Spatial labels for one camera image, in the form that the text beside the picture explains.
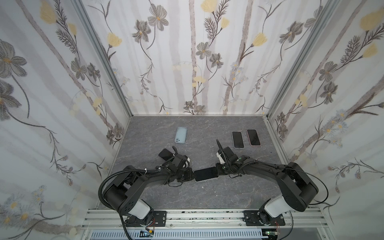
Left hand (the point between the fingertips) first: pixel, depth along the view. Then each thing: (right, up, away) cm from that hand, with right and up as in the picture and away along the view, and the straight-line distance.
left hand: (193, 173), depth 88 cm
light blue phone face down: (+31, +19, +17) cm, 40 cm away
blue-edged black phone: (+31, +19, +17) cm, 40 cm away
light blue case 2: (-10, +22, +21) cm, 32 cm away
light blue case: (+9, -3, -1) cm, 9 cm away
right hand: (+11, +2, +1) cm, 12 cm away
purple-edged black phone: (-19, +9, +11) cm, 23 cm away
